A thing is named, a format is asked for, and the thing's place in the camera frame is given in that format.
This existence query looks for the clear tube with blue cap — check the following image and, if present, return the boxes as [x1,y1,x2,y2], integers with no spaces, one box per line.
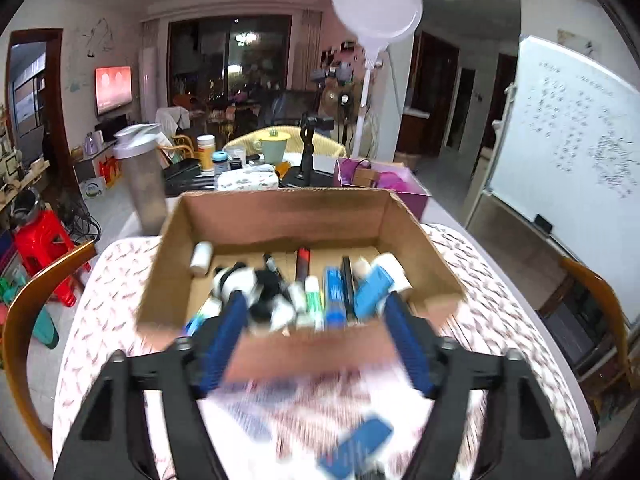
[322,266,346,328]

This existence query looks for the blue plastic case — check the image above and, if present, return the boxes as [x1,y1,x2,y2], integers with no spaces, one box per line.
[352,265,391,318]

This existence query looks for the brown cardboard box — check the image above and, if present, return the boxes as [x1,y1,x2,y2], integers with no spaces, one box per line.
[136,187,468,386]

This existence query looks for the purple storage box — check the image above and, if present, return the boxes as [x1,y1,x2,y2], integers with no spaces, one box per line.
[334,157,432,221]

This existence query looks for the whiteboard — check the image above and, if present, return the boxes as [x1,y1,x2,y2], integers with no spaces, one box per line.
[465,35,640,321]

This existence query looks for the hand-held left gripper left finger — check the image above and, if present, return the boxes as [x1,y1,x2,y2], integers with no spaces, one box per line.
[52,290,249,480]

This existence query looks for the black bag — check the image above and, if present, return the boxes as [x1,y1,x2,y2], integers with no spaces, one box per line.
[165,159,202,193]

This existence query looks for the wooden chair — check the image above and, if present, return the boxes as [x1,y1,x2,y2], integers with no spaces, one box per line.
[2,240,98,461]
[537,255,633,401]

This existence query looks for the wicker chair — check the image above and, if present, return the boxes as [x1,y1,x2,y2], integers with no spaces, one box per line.
[222,126,347,161]

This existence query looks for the white round floor lamp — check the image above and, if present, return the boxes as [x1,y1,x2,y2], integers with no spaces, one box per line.
[331,0,425,161]

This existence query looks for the paisley quilted tablecloth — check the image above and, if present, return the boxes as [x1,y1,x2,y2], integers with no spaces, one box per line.
[52,222,598,480]

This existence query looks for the grey shaker bottle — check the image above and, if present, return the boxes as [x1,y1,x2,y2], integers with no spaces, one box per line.
[112,124,168,235]

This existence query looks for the green cup with yellow lid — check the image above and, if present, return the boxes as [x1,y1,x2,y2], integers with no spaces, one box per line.
[257,130,291,167]

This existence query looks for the patterned tissue box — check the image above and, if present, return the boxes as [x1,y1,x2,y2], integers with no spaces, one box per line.
[216,164,278,191]

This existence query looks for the white standing air conditioner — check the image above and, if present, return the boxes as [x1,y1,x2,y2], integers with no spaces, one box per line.
[140,46,158,123]

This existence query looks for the panda plush toy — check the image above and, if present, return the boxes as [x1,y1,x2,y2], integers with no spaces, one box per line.
[210,262,298,336]

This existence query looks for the black camera stand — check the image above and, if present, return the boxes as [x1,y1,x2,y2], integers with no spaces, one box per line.
[282,115,335,188]

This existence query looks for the white tape roll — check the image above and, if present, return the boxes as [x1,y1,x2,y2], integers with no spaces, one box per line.
[367,254,413,301]

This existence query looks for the red plastic stool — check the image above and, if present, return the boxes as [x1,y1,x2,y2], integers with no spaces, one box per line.
[14,210,83,306]

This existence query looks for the wall television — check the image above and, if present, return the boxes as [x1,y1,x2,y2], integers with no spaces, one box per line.
[95,66,132,116]

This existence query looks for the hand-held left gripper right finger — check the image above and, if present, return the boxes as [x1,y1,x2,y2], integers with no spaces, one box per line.
[383,290,574,480]

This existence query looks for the green white glue tube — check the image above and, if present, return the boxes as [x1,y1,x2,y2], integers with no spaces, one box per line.
[302,276,326,331]

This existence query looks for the yellow label jar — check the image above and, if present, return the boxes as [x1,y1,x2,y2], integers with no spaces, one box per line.
[196,135,216,175]

